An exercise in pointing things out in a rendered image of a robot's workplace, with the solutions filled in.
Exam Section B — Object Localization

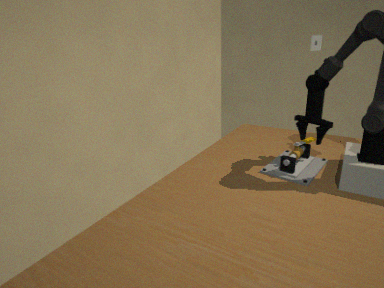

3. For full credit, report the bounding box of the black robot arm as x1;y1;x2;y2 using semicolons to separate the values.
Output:
306;10;384;165

